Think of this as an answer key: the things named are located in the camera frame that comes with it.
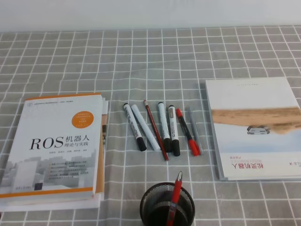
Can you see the grey pen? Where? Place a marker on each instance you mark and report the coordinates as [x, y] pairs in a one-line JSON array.
[[195, 131]]

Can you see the red black marker pen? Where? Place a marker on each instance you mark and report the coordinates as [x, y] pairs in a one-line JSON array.
[[192, 144]]

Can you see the red ballpoint pen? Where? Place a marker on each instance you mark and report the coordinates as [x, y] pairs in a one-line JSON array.
[[174, 200]]

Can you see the black mesh pen holder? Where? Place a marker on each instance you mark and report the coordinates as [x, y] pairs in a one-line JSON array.
[[155, 203]]

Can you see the grey checked tablecloth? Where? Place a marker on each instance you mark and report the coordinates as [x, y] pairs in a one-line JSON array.
[[171, 66]]

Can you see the plain white marker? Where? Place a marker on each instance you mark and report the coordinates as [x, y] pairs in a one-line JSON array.
[[145, 128]]

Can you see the white marker black cap leftmost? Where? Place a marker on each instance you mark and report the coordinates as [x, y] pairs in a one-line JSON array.
[[134, 126]]

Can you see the white marker black cap middle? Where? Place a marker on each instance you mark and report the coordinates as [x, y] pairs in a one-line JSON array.
[[165, 130]]

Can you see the white marker black cap labelled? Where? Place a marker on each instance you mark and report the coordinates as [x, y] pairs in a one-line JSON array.
[[174, 131]]

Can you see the dark red pencil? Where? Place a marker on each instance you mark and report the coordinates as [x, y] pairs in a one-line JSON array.
[[156, 131]]

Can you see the white orange ROS book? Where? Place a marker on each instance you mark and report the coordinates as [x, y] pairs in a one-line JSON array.
[[54, 146]]

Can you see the white book with desert cover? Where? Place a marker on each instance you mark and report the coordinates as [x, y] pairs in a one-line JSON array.
[[256, 127]]

